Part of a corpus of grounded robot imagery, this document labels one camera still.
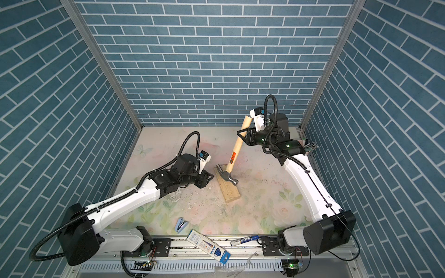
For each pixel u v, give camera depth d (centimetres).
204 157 69
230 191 87
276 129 54
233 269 69
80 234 39
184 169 60
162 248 73
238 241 74
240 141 71
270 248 74
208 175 70
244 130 69
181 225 79
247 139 65
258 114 63
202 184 69
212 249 72
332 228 38
